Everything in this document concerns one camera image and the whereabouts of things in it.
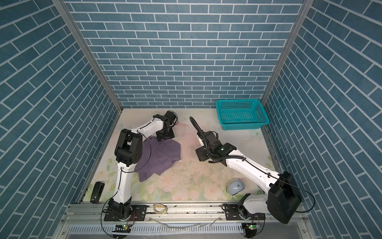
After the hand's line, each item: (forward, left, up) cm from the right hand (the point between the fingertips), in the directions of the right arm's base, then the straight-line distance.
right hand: (200, 148), depth 83 cm
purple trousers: (-3, +26, -6) cm, 27 cm away
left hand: (+14, +23, -12) cm, 30 cm away
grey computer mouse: (-17, -19, -6) cm, 26 cm away
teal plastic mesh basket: (+43, -31, -14) cm, 55 cm away
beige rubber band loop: (-30, +16, -13) cm, 36 cm away
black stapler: (-22, +53, -9) cm, 59 cm away
